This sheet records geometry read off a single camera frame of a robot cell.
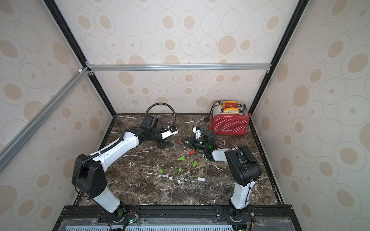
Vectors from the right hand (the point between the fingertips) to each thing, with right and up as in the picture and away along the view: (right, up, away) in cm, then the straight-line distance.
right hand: (179, 144), depth 86 cm
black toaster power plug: (+20, +16, +26) cm, 37 cm away
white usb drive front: (+13, -21, -1) cm, 24 cm away
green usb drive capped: (+1, -10, +8) cm, 13 cm away
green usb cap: (-12, -17, +3) cm, 21 cm away
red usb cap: (-1, 0, +17) cm, 17 cm away
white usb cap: (-5, -20, 0) cm, 21 cm away
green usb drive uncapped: (+10, -13, +5) cm, 17 cm away
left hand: (-3, +4, -3) cm, 6 cm away
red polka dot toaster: (+33, +17, +9) cm, 38 cm away
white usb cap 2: (0, -22, -2) cm, 22 cm away
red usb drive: (+8, -7, +11) cm, 15 cm away
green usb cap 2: (0, -16, +3) cm, 16 cm away
